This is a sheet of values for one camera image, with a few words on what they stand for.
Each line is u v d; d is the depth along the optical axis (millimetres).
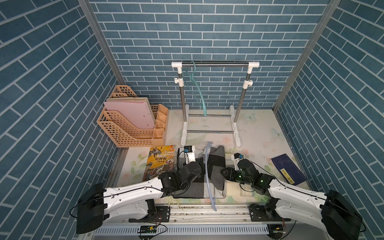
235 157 781
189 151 645
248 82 798
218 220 736
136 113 880
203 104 737
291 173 868
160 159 914
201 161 662
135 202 463
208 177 820
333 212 409
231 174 724
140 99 844
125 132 864
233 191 795
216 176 808
